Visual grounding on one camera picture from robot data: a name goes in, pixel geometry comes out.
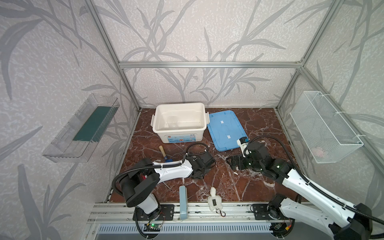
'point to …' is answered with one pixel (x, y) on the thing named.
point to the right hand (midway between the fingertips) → (232, 153)
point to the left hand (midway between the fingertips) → (209, 166)
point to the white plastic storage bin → (180, 122)
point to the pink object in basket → (317, 151)
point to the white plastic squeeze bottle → (215, 201)
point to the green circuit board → (152, 227)
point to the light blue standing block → (183, 203)
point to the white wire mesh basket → (327, 135)
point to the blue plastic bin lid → (225, 129)
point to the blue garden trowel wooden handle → (162, 151)
